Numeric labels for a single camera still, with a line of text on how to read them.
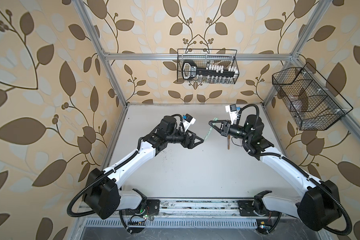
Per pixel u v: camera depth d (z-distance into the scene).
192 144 0.66
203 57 0.91
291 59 0.91
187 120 0.67
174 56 0.90
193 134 0.76
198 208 0.75
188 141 0.65
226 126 0.64
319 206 0.40
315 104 0.72
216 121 0.69
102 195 0.40
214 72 0.83
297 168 0.46
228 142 0.99
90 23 0.79
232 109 0.65
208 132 0.71
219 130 0.68
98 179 0.40
